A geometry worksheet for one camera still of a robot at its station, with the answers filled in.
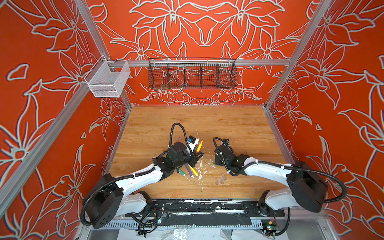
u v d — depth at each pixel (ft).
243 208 2.39
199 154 2.54
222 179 2.71
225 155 2.15
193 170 2.80
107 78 3.05
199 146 2.47
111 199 1.33
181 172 2.79
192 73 3.21
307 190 1.39
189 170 2.80
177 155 2.00
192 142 2.29
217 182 2.69
